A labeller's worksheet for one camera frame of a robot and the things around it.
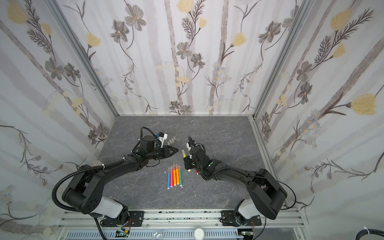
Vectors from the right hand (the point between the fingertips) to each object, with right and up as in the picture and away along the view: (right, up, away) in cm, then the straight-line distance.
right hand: (181, 155), depth 83 cm
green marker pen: (-1, -13, +5) cm, 14 cm away
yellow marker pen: (+1, +1, +3) cm, 3 cm away
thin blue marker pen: (-8, -15, +5) cm, 18 cm away
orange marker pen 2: (-3, -13, +5) cm, 14 cm away
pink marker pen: (-6, -14, +5) cm, 16 cm away
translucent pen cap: (-8, +7, +21) cm, 24 cm away
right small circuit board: (+33, -36, -12) cm, 50 cm away
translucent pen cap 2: (-10, +7, +21) cm, 24 cm away
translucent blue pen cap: (-7, +8, +22) cm, 25 cm away
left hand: (-4, +4, +2) cm, 6 cm away
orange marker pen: (-4, -14, +5) cm, 15 cm away
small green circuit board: (-30, -38, -10) cm, 49 cm away
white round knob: (+10, -30, -21) cm, 38 cm away
